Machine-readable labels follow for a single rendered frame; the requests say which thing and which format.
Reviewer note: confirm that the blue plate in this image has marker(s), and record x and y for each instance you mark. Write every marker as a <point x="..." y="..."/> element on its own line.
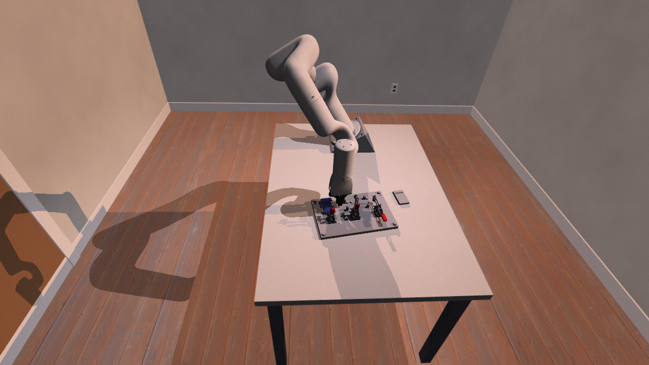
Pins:
<point x="326" y="205"/>

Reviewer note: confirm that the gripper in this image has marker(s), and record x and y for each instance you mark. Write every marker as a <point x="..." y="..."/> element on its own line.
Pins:
<point x="340" y="189"/>

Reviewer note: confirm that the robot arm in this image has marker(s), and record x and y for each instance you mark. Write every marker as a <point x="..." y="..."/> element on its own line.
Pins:
<point x="294" y="64"/>

